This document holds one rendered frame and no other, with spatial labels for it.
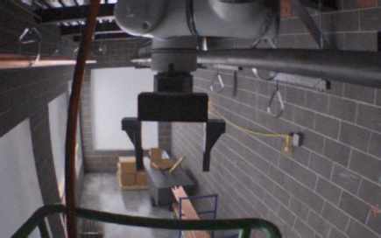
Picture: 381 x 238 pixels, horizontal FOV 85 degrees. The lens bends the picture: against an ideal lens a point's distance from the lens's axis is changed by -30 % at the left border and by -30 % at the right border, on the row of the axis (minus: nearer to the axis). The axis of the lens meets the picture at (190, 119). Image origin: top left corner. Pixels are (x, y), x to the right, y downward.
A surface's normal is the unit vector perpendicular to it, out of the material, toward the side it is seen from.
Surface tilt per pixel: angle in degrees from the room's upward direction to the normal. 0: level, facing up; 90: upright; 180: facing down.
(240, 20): 143
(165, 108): 90
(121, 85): 90
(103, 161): 89
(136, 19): 96
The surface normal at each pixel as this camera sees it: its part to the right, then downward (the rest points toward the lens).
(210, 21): -0.25, 0.74
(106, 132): 0.27, 0.20
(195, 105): 0.01, 0.20
